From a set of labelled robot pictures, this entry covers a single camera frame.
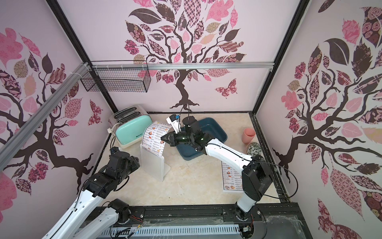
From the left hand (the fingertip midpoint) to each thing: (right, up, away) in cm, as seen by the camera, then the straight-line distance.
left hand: (137, 163), depth 76 cm
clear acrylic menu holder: (+6, -2, +7) cm, 9 cm away
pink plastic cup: (+66, +14, +18) cm, 70 cm away
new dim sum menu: (+9, +16, -2) cm, 19 cm away
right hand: (+14, +14, -4) cm, 20 cm away
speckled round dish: (+70, +4, +20) cm, 73 cm away
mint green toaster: (-10, +21, +13) cm, 27 cm away
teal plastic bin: (+45, +18, +34) cm, 59 cm away
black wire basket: (-11, +52, +18) cm, 57 cm away
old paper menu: (+53, -12, +10) cm, 55 cm away
